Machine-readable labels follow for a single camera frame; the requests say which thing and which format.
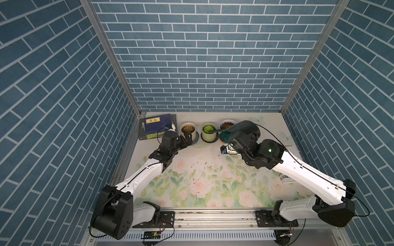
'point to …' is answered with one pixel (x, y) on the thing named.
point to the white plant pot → (225, 124)
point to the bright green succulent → (208, 128)
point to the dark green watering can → (234, 128)
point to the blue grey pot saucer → (196, 139)
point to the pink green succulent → (188, 129)
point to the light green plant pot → (207, 136)
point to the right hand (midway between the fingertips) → (248, 137)
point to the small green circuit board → (151, 235)
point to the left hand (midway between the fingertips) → (190, 137)
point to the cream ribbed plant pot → (194, 134)
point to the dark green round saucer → (217, 137)
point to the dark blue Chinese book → (157, 124)
